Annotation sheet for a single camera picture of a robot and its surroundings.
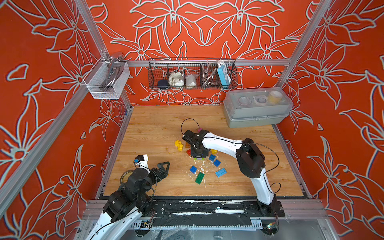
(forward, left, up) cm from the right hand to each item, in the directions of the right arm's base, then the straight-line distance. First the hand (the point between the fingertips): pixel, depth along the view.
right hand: (193, 156), depth 89 cm
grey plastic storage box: (+31, -42, +13) cm, 54 cm away
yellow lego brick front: (+7, +9, 0) cm, 11 cm away
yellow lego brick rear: (+9, +10, 0) cm, 13 cm away
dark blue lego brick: (-3, -14, -1) cm, 15 cm away
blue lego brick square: (-8, 0, -1) cm, 8 cm away
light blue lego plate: (-9, -16, -2) cm, 18 cm away
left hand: (-12, +14, +13) cm, 23 cm away
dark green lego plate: (-12, -4, -2) cm, 13 cm away
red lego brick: (+2, +3, +1) cm, 4 cm away
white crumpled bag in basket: (+39, +12, +30) cm, 50 cm away
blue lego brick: (0, -11, -1) cm, 11 cm away
